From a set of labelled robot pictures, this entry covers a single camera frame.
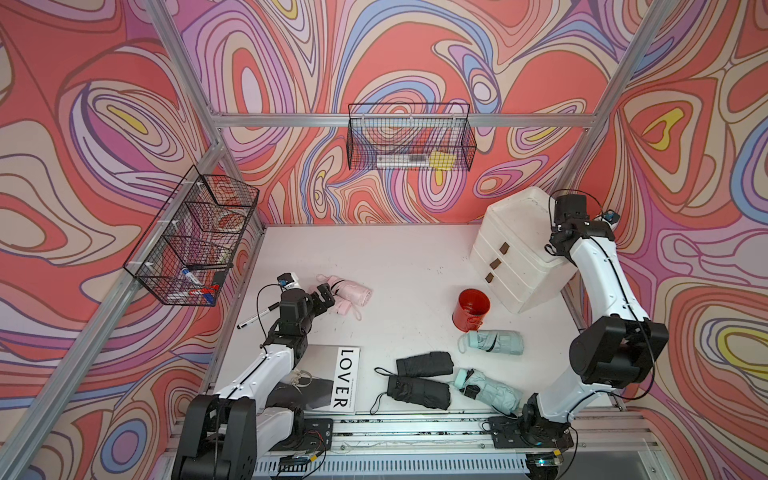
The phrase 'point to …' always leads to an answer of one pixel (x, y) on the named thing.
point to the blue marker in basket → (192, 276)
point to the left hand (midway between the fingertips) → (319, 290)
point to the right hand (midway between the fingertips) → (576, 254)
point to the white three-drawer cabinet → (509, 254)
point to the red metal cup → (470, 309)
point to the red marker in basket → (211, 289)
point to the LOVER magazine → (334, 376)
